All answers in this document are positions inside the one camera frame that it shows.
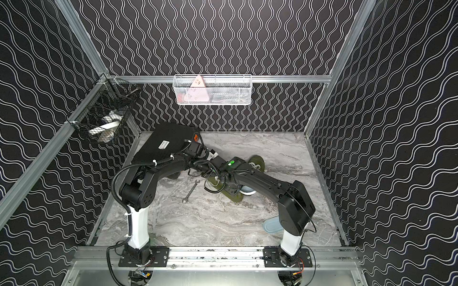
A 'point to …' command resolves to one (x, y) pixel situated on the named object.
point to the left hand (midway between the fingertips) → (223, 170)
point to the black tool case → (167, 139)
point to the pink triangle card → (198, 92)
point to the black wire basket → (103, 111)
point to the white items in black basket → (106, 131)
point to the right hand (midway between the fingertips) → (237, 184)
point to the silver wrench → (185, 200)
